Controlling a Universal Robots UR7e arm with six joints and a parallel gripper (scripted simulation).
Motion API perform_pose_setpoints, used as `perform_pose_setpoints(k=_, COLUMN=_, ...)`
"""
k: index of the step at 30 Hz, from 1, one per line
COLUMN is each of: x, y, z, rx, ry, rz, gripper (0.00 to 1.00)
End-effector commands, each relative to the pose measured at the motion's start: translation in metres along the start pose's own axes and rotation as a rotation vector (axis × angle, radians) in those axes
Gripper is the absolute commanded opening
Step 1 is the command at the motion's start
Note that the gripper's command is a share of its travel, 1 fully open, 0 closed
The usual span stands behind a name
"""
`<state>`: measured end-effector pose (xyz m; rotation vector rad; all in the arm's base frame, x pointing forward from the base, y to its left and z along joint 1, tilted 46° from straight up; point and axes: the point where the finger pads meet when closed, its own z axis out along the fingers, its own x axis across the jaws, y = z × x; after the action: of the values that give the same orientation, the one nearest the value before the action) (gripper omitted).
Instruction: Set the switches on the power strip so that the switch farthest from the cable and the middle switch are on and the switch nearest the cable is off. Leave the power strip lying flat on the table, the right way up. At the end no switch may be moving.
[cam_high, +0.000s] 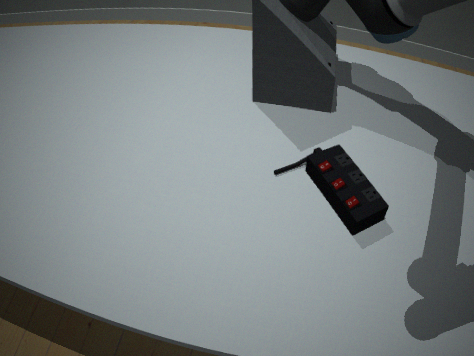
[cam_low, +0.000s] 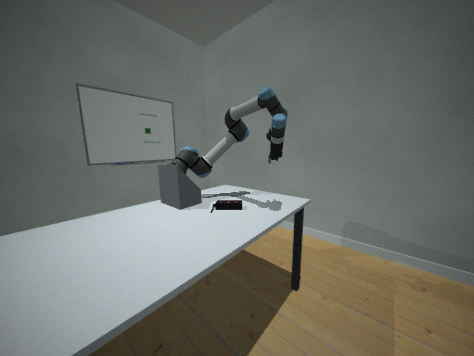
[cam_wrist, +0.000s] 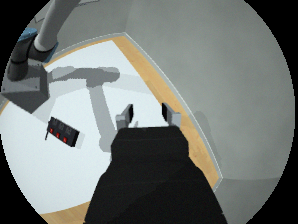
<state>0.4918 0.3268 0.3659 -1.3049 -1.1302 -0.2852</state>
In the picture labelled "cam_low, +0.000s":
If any black power strip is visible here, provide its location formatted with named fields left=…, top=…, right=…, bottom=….
left=210, top=200, right=242, bottom=213

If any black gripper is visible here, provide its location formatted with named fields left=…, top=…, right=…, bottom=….
left=266, top=129, right=284, bottom=164

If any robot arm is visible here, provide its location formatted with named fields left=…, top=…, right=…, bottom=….
left=166, top=86, right=287, bottom=178

